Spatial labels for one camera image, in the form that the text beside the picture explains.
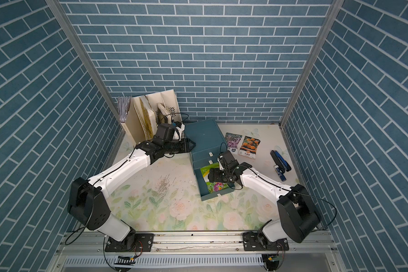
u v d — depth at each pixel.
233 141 1.10
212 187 0.89
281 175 0.94
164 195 0.89
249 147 1.09
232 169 0.66
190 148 0.80
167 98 1.05
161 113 0.99
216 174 0.76
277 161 1.00
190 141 0.79
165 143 0.64
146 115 0.90
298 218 0.43
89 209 0.42
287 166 0.97
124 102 0.91
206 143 0.83
